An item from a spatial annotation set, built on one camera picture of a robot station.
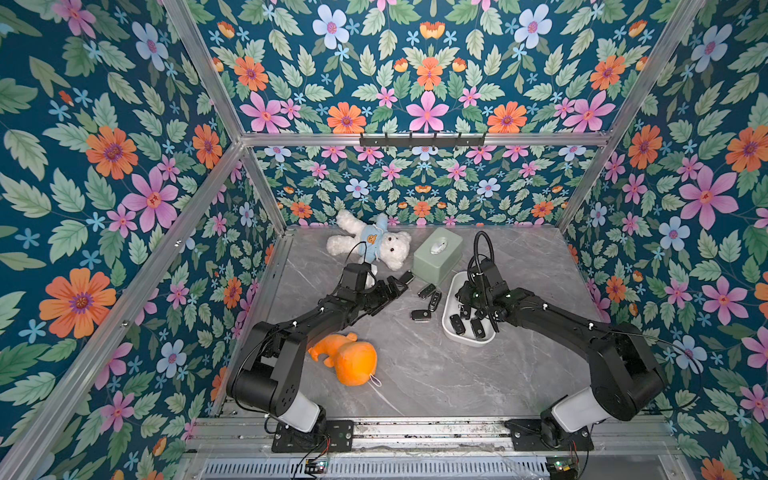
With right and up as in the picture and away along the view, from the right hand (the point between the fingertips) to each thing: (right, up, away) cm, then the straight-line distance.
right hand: (461, 290), depth 90 cm
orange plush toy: (-31, -17, -12) cm, 37 cm away
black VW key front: (+2, -7, +4) cm, 9 cm away
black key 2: (+5, -12, +1) cm, 13 cm away
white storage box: (-2, -6, +6) cm, 9 cm away
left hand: (-18, 0, -2) cm, 18 cm away
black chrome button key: (-10, -1, +9) cm, 13 cm away
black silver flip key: (-16, +3, +14) cm, 22 cm away
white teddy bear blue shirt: (-28, +15, +14) cm, 35 cm away
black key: (-1, -11, +2) cm, 11 cm away
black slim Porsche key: (-7, -4, +7) cm, 11 cm away
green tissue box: (-6, +11, +11) cm, 17 cm away
